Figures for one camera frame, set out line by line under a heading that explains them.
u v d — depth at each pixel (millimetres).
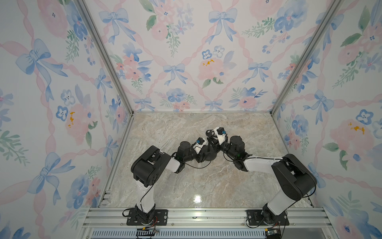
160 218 737
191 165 733
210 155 933
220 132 747
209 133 835
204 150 950
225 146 764
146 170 515
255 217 733
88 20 721
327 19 721
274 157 541
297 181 464
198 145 800
